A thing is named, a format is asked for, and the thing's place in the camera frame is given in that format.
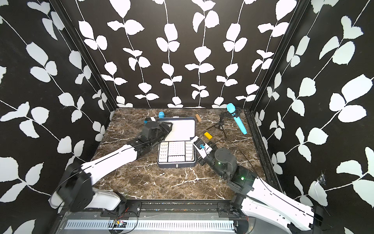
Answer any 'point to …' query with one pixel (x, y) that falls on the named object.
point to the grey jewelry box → (177, 150)
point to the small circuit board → (117, 224)
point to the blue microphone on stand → (231, 108)
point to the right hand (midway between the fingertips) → (194, 139)
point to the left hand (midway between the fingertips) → (173, 123)
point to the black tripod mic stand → (219, 124)
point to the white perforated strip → (152, 225)
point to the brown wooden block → (198, 117)
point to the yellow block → (208, 135)
